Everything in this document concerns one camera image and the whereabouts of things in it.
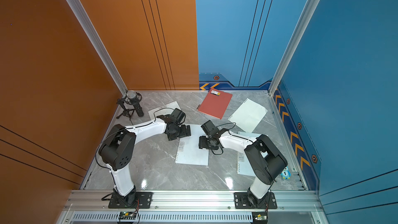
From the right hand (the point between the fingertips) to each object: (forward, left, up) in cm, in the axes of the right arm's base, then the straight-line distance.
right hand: (202, 145), depth 91 cm
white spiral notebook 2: (-11, -24, -2) cm, 26 cm away
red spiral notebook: (+34, -9, -1) cm, 35 cm away
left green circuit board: (-34, +34, -2) cm, 48 cm away
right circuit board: (-34, -27, -4) cm, 44 cm away
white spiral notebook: (-3, +8, -2) cm, 9 cm away
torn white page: (+23, -31, -1) cm, 39 cm away
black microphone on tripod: (+19, +43, +17) cm, 50 cm away
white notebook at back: (+14, +20, +16) cm, 29 cm away
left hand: (+8, +10, +1) cm, 13 cm away
